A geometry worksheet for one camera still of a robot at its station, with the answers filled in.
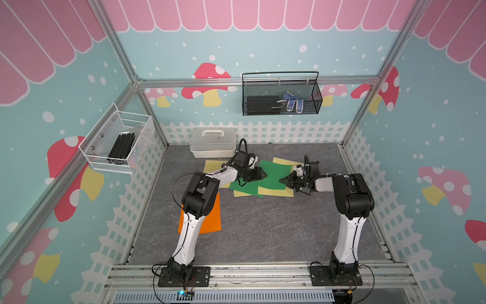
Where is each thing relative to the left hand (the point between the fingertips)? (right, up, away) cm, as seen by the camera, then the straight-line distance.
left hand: (262, 178), depth 102 cm
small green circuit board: (-33, -43, -29) cm, 61 cm away
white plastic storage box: (-28, +20, +6) cm, 35 cm away
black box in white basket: (-55, +14, -32) cm, 65 cm away
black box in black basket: (-1, +37, -9) cm, 38 cm away
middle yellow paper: (-13, -8, -5) cm, 16 cm away
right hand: (+9, 0, -1) cm, 9 cm away
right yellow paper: (+13, -7, -3) cm, 15 cm away
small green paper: (-7, -4, -5) cm, 9 cm away
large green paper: (+8, +3, +10) cm, 13 cm away
